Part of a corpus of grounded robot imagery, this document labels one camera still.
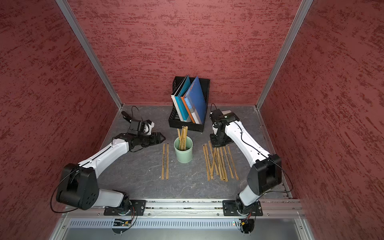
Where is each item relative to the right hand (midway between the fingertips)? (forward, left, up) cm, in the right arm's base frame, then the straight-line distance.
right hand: (218, 147), depth 80 cm
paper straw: (-1, -10, -16) cm, 19 cm away
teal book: (+32, +20, +14) cm, 40 cm away
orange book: (+24, +17, +9) cm, 31 cm away
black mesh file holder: (+30, +28, -11) cm, 43 cm away
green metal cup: (-1, +19, -7) cm, 21 cm away
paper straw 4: (-2, +1, -15) cm, 15 cm away
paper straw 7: (0, +33, -15) cm, 36 cm away
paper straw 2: (-2, -8, -15) cm, 17 cm away
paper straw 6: (-2, +5, -15) cm, 16 cm away
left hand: (+7, +34, -4) cm, 35 cm away
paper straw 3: (-7, -3, -19) cm, 20 cm away
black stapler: (+35, +65, -12) cm, 75 cm away
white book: (+27, +25, +15) cm, 40 cm away
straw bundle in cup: (+7, +20, 0) cm, 21 cm away
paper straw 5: (+2, +2, -15) cm, 15 cm away
